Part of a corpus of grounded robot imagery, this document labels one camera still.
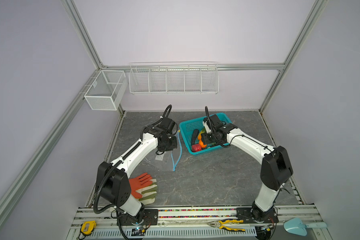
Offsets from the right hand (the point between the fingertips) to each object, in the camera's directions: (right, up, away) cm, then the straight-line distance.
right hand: (206, 138), depth 90 cm
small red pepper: (-6, -6, +1) cm, 8 cm away
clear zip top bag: (-23, -12, -5) cm, 27 cm away
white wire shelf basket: (-21, +39, +7) cm, 45 cm away
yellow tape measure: (-59, -40, -21) cm, 74 cm away
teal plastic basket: (-12, +6, +13) cm, 19 cm away
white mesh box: (-67, +32, +13) cm, 75 cm away
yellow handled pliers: (+4, -39, -19) cm, 43 cm away
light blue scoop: (+41, -40, -19) cm, 60 cm away
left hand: (-19, -5, -8) cm, 21 cm away
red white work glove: (-36, -27, -7) cm, 46 cm away
